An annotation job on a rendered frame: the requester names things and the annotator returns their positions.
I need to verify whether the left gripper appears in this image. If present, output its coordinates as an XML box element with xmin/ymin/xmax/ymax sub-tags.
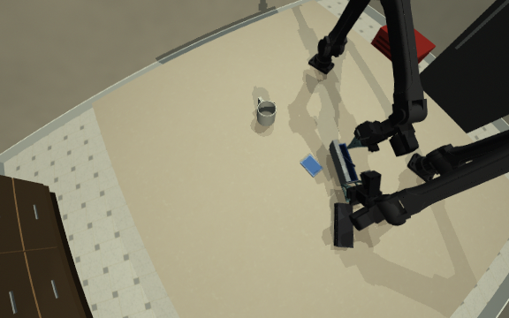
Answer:
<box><xmin>341</xmin><ymin>180</ymin><xmax>378</xmax><ymax>207</ymax></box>

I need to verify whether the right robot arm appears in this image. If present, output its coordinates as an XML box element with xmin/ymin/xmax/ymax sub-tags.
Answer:
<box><xmin>308</xmin><ymin>0</ymin><xmax>428</xmax><ymax>156</ymax></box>

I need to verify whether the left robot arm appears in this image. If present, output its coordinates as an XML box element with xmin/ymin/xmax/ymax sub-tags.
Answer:
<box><xmin>349</xmin><ymin>130</ymin><xmax>509</xmax><ymax>231</ymax></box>

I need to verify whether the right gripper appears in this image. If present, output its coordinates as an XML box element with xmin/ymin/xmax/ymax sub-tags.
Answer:
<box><xmin>346</xmin><ymin>123</ymin><xmax>389</xmax><ymax>152</ymax></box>

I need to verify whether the grey mug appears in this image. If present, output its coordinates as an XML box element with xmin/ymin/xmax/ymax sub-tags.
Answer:
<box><xmin>257</xmin><ymin>97</ymin><xmax>277</xmax><ymax>126</ymax></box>

